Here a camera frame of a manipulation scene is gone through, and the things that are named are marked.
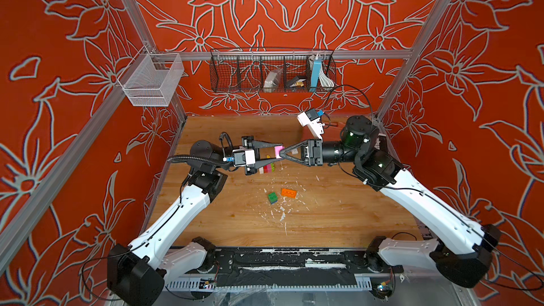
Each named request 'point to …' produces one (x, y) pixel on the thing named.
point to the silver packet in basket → (272, 80)
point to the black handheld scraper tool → (382, 139)
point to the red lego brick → (265, 168)
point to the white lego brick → (261, 170)
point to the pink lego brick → (269, 168)
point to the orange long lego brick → (288, 193)
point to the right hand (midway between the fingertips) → (280, 159)
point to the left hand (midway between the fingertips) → (280, 148)
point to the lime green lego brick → (273, 167)
